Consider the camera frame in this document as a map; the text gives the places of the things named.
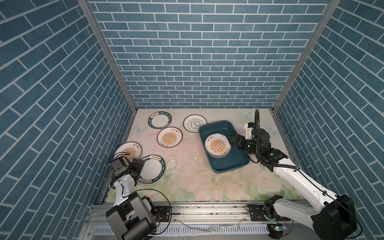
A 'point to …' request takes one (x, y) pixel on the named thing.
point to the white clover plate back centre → (192, 123)
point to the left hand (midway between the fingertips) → (139, 165)
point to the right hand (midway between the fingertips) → (231, 136)
